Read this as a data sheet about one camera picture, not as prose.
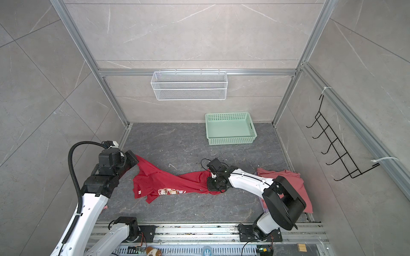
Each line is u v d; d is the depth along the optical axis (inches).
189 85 39.7
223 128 46.4
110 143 24.6
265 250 27.6
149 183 34.0
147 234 28.8
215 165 27.3
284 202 16.7
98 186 18.6
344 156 24.8
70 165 18.7
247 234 28.7
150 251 26.5
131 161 25.5
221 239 28.7
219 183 25.2
